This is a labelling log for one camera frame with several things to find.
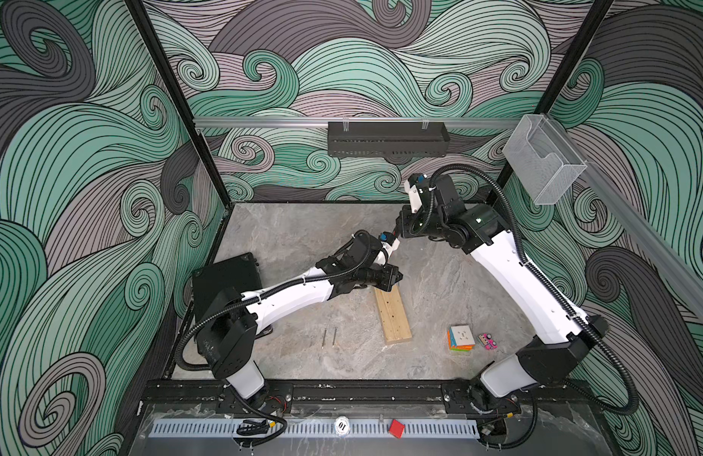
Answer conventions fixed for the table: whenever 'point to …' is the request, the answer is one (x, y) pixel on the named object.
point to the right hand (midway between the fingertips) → (396, 220)
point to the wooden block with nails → (392, 314)
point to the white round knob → (342, 426)
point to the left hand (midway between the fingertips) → (403, 273)
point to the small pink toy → (486, 341)
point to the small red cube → (396, 428)
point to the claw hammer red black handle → (393, 233)
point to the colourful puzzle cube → (460, 339)
